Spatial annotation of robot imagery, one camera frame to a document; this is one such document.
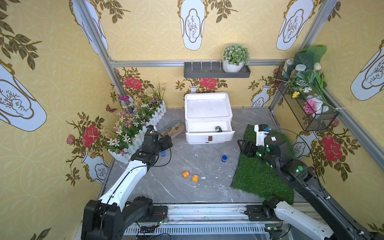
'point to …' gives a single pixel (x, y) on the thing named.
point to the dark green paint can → (218, 129)
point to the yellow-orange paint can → (195, 178)
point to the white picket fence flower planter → (125, 136)
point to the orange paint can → (185, 174)
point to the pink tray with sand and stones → (173, 129)
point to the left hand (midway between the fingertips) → (160, 139)
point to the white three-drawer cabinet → (208, 118)
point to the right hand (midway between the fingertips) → (248, 137)
